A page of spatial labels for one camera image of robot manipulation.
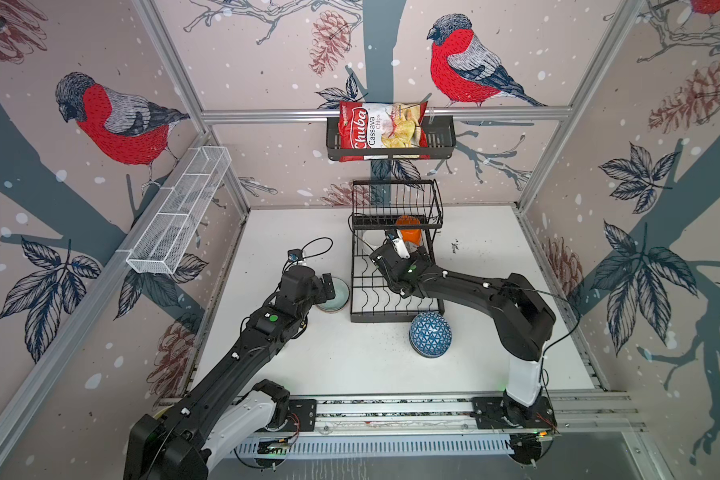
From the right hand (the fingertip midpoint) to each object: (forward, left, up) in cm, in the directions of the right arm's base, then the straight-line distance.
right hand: (407, 258), depth 91 cm
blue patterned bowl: (-21, -6, -8) cm, 23 cm away
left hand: (-12, +26, +7) cm, 29 cm away
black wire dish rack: (+15, -2, +8) cm, 17 cm away
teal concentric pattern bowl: (-8, +21, -7) cm, 24 cm away
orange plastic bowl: (+15, -3, -7) cm, 16 cm away
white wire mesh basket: (-1, +62, +22) cm, 66 cm away
